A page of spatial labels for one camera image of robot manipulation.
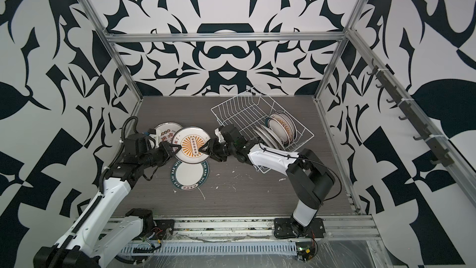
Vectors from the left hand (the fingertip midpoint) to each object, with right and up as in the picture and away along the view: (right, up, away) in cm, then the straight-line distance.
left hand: (180, 144), depth 79 cm
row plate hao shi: (+2, -16, +9) cm, 19 cm away
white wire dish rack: (+30, +14, +32) cm, 46 cm away
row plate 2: (-13, +4, +21) cm, 25 cm away
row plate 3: (+45, +5, +10) cm, 46 cm away
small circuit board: (+50, -39, -8) cm, 64 cm away
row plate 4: (+48, +8, +8) cm, 49 cm away
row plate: (+4, +1, +3) cm, 5 cm away
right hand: (+8, -3, +1) cm, 9 cm away
